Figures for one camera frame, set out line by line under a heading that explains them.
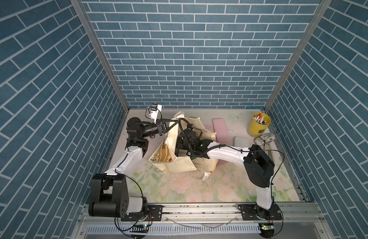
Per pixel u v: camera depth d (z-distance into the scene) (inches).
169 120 27.4
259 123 38.8
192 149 26.6
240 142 40.1
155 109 25.7
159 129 25.6
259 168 19.3
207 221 28.4
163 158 29.6
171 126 27.8
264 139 39.0
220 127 42.4
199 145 26.1
